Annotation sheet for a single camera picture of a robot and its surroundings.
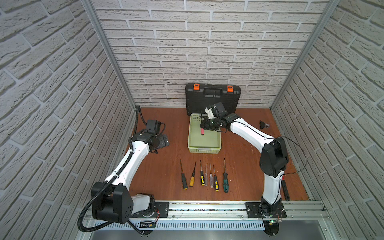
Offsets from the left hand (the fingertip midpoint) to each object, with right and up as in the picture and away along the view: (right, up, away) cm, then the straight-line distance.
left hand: (159, 141), depth 83 cm
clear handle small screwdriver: (+27, -21, 0) cm, 34 cm away
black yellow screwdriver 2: (+32, -23, -2) cm, 39 cm away
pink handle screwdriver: (+25, +5, +2) cm, 26 cm away
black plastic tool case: (+23, +28, +14) cm, 38 cm away
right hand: (+24, +10, +5) cm, 27 cm away
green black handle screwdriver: (+38, -22, -2) cm, 44 cm away
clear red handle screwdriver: (+30, -21, +2) cm, 37 cm away
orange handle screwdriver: (+19, -22, 0) cm, 29 cm away
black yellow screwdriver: (+25, -20, +1) cm, 32 cm away
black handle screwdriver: (+15, -22, -2) cm, 26 cm away
